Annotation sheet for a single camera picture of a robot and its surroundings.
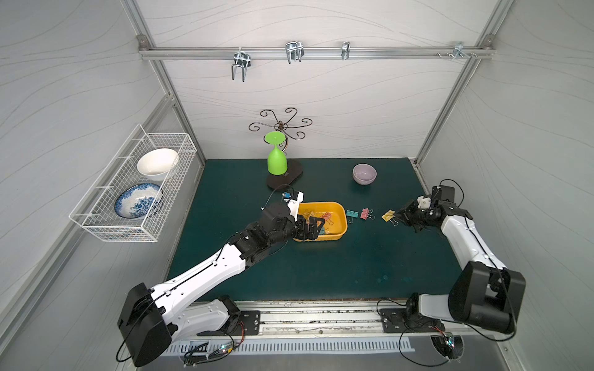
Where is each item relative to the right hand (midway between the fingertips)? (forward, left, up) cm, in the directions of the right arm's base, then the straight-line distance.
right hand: (396, 211), depth 86 cm
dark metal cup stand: (+30, +41, -10) cm, 52 cm away
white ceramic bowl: (+3, +85, +20) cm, 88 cm away
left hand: (-11, +31, +10) cm, 34 cm away
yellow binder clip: (0, +2, -3) cm, 3 cm away
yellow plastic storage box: (+5, +22, -13) cm, 26 cm away
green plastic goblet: (+16, +46, +11) cm, 50 cm away
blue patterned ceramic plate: (-13, +82, +22) cm, 86 cm away
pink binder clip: (+6, +8, -12) cm, 16 cm away
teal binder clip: (+5, +15, -11) cm, 19 cm away
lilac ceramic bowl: (+28, +7, -10) cm, 30 cm away
